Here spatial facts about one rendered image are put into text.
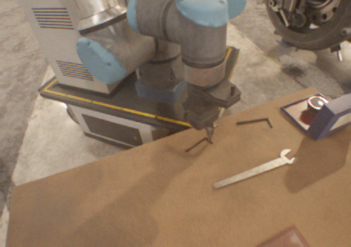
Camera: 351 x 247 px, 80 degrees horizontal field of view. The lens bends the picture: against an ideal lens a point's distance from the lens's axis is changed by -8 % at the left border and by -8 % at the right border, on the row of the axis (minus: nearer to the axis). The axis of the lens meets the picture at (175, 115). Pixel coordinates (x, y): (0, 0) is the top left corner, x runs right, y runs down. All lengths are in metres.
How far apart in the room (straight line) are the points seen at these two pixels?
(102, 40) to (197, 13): 0.29
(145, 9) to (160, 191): 0.40
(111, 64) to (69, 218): 0.38
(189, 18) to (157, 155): 0.36
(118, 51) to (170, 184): 0.35
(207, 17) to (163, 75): 0.42
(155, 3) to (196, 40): 0.11
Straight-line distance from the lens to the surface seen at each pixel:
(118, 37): 0.61
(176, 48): 0.77
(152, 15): 0.46
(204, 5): 0.39
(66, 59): 1.11
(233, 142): 0.63
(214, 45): 0.42
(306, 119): 0.75
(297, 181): 0.60
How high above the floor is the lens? 0.96
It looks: 44 degrees down
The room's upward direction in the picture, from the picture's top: 7 degrees counter-clockwise
